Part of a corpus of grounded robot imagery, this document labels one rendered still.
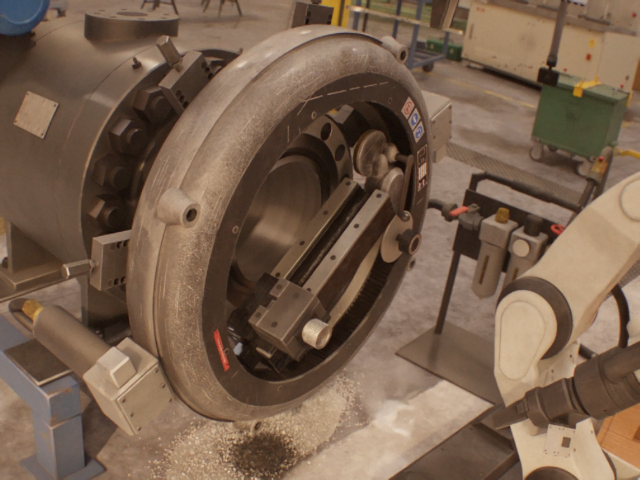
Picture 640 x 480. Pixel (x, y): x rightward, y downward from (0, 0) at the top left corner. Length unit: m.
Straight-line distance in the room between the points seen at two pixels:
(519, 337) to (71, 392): 0.87
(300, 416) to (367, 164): 0.73
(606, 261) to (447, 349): 1.14
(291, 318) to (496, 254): 0.96
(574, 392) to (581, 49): 6.25
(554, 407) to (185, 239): 0.57
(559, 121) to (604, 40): 2.65
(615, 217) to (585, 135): 3.41
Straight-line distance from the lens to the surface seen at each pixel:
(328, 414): 1.81
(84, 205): 1.31
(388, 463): 1.71
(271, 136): 1.01
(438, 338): 2.22
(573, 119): 4.46
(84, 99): 1.36
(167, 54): 1.02
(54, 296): 2.24
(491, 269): 1.98
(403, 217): 1.38
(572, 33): 7.21
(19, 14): 1.54
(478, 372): 2.11
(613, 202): 1.05
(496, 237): 1.94
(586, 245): 1.11
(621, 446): 1.88
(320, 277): 1.24
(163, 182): 0.99
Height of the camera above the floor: 1.12
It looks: 25 degrees down
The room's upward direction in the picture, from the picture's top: 8 degrees clockwise
